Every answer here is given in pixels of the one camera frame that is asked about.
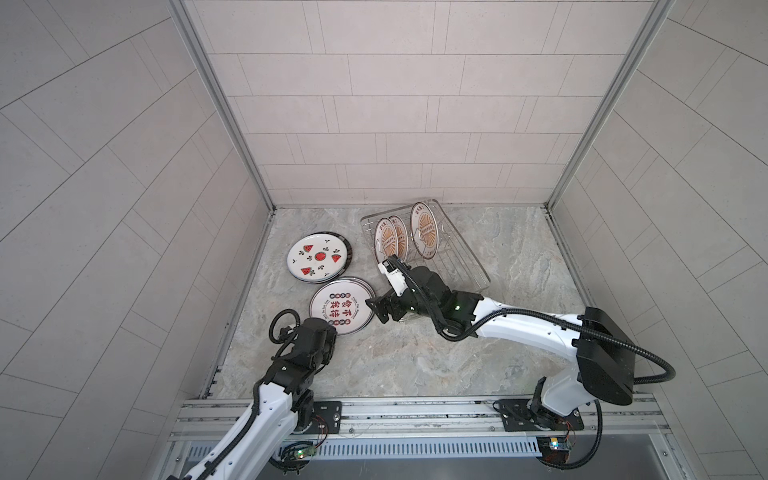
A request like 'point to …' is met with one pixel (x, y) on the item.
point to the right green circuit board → (554, 449)
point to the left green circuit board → (305, 451)
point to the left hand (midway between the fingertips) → (345, 320)
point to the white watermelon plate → (318, 257)
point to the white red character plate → (343, 292)
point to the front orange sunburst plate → (386, 241)
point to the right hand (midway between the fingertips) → (375, 297)
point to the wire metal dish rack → (454, 261)
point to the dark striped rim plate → (349, 249)
